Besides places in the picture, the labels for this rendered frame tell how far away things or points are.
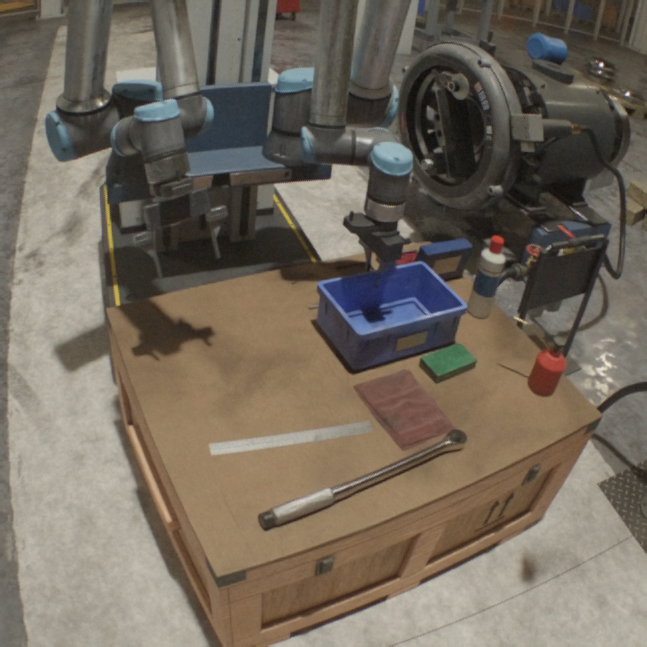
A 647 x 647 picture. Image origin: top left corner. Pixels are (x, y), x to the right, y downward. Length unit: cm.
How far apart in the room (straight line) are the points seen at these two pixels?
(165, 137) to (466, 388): 86
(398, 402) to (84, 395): 108
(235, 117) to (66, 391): 102
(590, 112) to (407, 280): 160
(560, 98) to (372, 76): 128
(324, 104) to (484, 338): 70
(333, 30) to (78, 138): 67
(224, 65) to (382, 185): 73
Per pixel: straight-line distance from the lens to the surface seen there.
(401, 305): 166
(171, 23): 141
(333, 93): 145
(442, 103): 261
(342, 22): 143
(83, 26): 149
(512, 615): 171
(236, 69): 192
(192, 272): 199
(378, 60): 167
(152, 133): 123
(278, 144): 182
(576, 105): 288
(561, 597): 179
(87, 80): 154
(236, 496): 120
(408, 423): 135
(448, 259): 175
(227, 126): 189
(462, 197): 260
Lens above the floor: 144
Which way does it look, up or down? 39 degrees down
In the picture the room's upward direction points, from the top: 8 degrees clockwise
